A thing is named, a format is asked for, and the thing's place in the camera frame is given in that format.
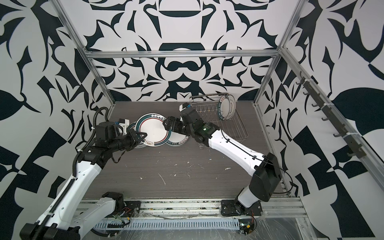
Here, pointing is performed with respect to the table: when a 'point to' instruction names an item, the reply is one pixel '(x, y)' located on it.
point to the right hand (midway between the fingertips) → (169, 124)
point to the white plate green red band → (142, 125)
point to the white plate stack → (226, 107)
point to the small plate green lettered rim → (177, 139)
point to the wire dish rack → (206, 106)
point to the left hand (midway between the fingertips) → (147, 132)
